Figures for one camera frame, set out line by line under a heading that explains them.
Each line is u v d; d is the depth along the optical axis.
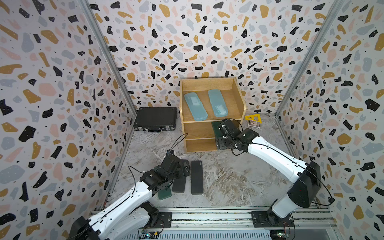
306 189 0.42
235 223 0.73
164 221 0.73
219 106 0.80
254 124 1.13
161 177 0.58
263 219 0.73
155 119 1.20
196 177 0.87
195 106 0.80
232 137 0.60
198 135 0.90
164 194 0.81
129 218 0.56
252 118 1.18
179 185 0.85
